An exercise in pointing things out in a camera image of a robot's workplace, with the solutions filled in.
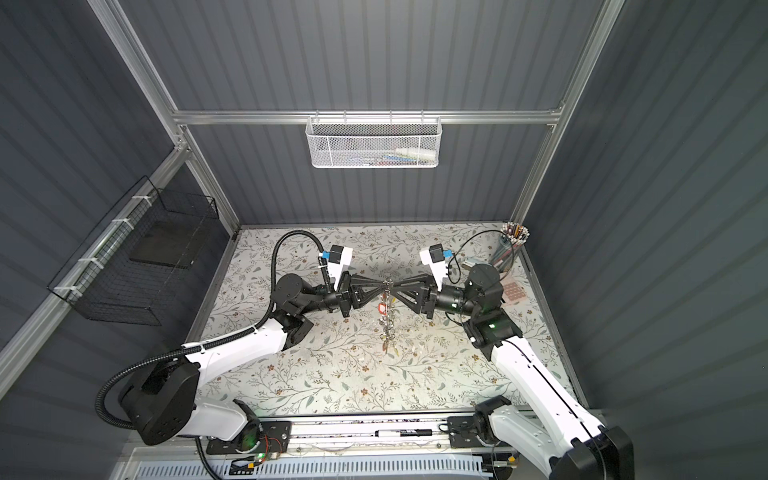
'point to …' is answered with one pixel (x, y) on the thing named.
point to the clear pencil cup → (512, 237)
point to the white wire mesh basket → (373, 142)
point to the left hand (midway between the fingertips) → (387, 289)
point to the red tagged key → (382, 308)
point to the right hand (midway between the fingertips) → (397, 294)
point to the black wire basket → (131, 267)
